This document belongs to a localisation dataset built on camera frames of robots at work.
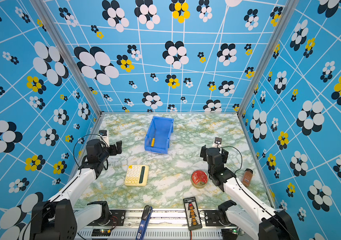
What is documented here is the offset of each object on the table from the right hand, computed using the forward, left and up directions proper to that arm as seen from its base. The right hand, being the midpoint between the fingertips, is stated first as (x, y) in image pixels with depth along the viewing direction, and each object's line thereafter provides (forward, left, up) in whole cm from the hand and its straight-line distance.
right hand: (214, 147), depth 83 cm
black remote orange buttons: (-32, +13, -12) cm, 36 cm away
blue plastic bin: (+15, +35, -12) cm, 40 cm away
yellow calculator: (-12, +45, -12) cm, 48 cm away
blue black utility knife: (-35, +37, -10) cm, 52 cm away
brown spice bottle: (-13, -18, -10) cm, 25 cm away
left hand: (+4, +58, +1) cm, 59 cm away
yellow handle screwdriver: (+12, +38, -12) cm, 41 cm away
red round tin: (-14, +9, -11) cm, 20 cm away
